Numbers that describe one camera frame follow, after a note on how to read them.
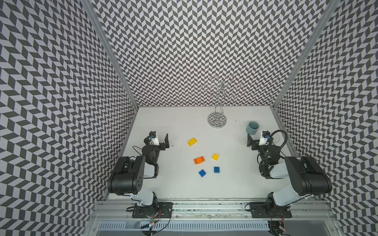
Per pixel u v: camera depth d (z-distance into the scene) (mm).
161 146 806
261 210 722
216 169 845
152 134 756
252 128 1008
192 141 963
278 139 708
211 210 740
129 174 458
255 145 792
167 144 830
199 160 889
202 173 833
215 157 915
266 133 740
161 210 713
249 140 825
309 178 445
